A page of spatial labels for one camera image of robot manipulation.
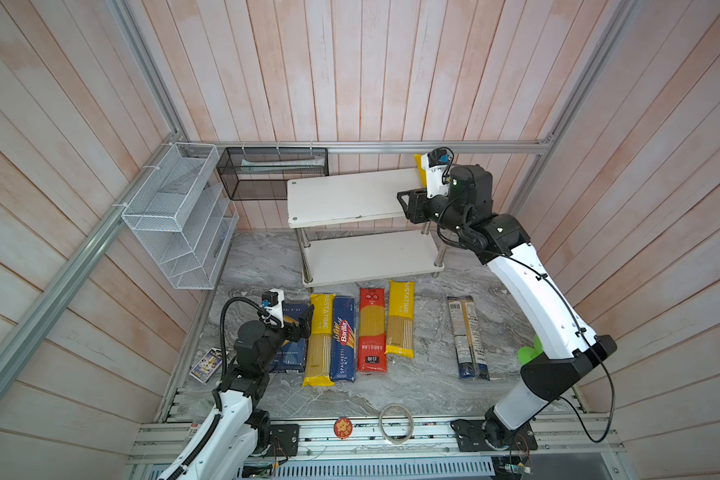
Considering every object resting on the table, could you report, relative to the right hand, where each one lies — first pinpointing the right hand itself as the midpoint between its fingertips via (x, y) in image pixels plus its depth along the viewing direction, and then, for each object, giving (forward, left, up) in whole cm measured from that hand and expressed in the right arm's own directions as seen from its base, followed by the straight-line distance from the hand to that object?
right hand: (402, 193), depth 68 cm
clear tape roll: (-42, -4, -42) cm, 60 cm away
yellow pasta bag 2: (-11, -3, -41) cm, 42 cm away
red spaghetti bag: (-23, +6, -41) cm, 47 cm away
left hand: (-16, +26, -27) cm, 41 cm away
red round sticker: (-42, +14, -43) cm, 61 cm away
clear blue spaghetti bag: (-21, -23, -41) cm, 52 cm away
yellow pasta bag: (-28, +21, -40) cm, 54 cm away
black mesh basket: (+32, +45, -17) cm, 58 cm away
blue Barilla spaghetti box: (-27, +15, -39) cm, 49 cm away
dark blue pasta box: (-25, +29, -37) cm, 53 cm away
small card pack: (-28, +53, -40) cm, 73 cm away
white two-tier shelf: (+34, +13, -46) cm, 59 cm away
